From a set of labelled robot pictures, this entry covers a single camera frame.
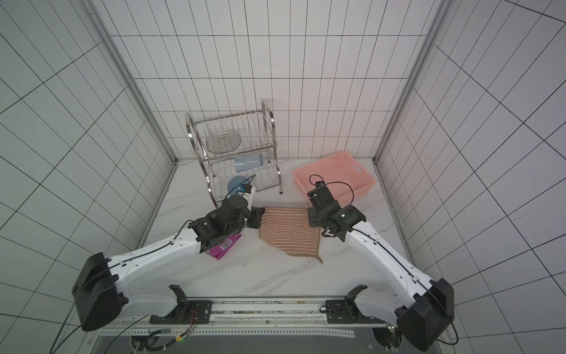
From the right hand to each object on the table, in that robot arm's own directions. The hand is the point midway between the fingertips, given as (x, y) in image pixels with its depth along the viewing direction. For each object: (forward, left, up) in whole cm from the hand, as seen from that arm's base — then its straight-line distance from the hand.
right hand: (310, 212), depth 79 cm
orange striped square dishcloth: (-3, +8, -7) cm, 11 cm away
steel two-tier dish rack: (+18, +29, +12) cm, 36 cm away
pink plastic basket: (+34, -19, -16) cm, 42 cm away
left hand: (-2, +18, -1) cm, 18 cm away
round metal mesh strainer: (+26, +37, +11) cm, 47 cm away
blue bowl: (+21, +35, -11) cm, 42 cm away
